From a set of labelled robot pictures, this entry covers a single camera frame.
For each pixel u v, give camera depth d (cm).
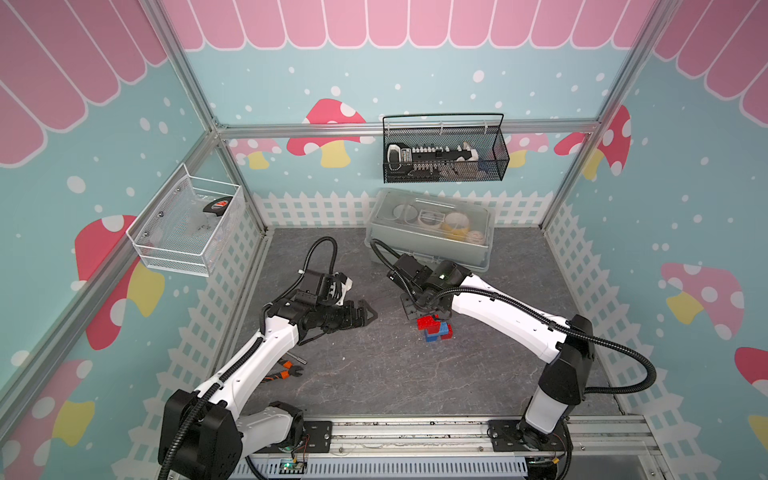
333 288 66
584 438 76
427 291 53
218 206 78
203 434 39
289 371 84
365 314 73
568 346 44
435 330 85
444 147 92
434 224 100
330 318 68
